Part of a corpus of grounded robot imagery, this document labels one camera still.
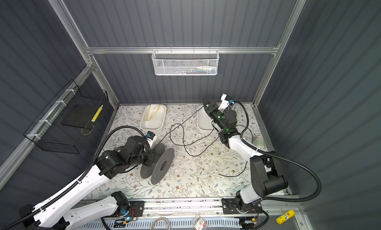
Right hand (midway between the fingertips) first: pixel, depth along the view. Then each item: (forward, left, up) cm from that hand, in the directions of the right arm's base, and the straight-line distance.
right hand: (203, 101), depth 76 cm
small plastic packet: (-50, +3, -30) cm, 58 cm away
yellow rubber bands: (+25, +38, -33) cm, 56 cm away
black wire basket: (-10, +68, -1) cm, 68 cm away
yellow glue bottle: (-45, -41, -32) cm, 69 cm away
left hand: (-22, +25, -13) cm, 36 cm away
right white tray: (+10, -1, -29) cm, 30 cm away
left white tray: (+12, +36, -27) cm, 46 cm away
